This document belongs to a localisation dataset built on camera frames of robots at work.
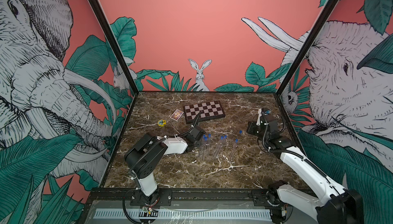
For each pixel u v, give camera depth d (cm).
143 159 43
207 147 91
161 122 101
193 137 73
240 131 99
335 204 38
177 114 105
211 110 107
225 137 95
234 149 90
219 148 91
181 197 75
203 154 88
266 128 59
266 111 71
